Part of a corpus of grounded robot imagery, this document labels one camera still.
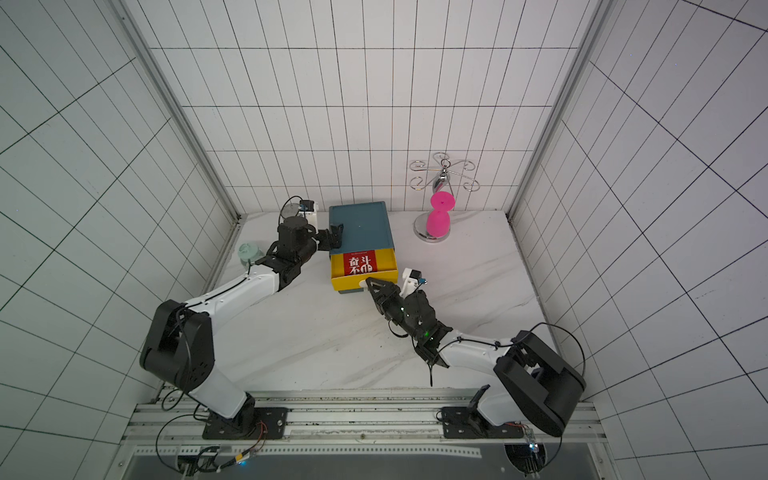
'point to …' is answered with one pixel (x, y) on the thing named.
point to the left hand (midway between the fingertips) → (328, 230)
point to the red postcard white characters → (359, 262)
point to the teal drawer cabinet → (366, 227)
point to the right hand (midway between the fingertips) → (367, 277)
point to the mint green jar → (248, 253)
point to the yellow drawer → (386, 271)
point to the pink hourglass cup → (438, 221)
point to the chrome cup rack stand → (441, 172)
